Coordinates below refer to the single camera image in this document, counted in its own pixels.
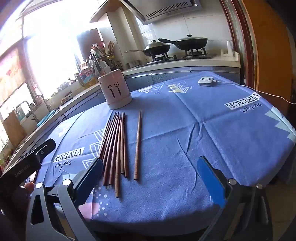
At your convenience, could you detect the single brown wooden chopstick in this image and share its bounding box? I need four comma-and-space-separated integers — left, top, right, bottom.
134, 110, 142, 181

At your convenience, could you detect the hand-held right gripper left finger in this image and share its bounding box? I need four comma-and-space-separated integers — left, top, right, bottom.
24, 158, 103, 241

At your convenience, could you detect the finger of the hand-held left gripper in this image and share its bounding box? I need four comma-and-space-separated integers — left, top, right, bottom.
34, 138, 56, 161

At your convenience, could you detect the range hood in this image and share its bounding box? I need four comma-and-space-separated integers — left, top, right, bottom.
90, 0, 204, 25

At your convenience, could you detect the smartphone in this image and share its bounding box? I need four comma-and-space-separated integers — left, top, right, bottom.
28, 170, 39, 183

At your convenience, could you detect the cluttered seasoning rack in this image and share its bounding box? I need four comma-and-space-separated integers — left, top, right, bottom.
89, 41, 123, 72

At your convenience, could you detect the tall metal faucet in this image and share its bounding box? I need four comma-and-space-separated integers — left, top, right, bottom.
33, 95, 52, 112

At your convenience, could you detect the blue sink tray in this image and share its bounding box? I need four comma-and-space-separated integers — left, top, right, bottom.
37, 109, 61, 127

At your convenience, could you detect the gas stove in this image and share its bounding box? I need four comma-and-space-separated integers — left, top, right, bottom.
136, 53, 216, 68

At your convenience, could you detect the wooden door frame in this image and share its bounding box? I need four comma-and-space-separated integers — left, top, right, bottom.
218, 0, 296, 103

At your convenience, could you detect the white cable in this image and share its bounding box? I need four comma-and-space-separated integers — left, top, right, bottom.
215, 81, 296, 104

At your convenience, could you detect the person's left hand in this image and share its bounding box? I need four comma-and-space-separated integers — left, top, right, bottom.
20, 181, 36, 200

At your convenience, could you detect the cooking oil bottle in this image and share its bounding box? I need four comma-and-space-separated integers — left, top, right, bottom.
79, 67, 99, 88

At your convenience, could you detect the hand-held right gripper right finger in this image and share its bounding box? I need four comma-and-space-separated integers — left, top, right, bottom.
198, 156, 278, 241

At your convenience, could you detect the blue printed tablecloth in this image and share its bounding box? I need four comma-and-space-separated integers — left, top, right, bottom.
25, 72, 296, 229

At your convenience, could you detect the angular metal faucet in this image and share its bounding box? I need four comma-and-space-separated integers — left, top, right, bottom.
16, 101, 39, 124

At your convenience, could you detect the kitchen window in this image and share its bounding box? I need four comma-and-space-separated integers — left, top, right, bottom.
0, 0, 102, 130

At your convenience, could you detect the white cylindrical utensil holder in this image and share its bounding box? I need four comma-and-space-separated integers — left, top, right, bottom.
97, 69, 133, 110

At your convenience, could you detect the bundle of brown chopsticks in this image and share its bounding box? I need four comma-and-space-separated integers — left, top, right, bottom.
99, 112, 129, 198

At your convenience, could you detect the black frying pan with lid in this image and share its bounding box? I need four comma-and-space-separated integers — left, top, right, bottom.
158, 35, 208, 51

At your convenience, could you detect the wooden cutting board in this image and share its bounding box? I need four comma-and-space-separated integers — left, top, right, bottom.
2, 110, 27, 147

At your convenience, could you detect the grey wok with lid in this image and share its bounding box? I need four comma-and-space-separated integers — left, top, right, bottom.
125, 40, 171, 57

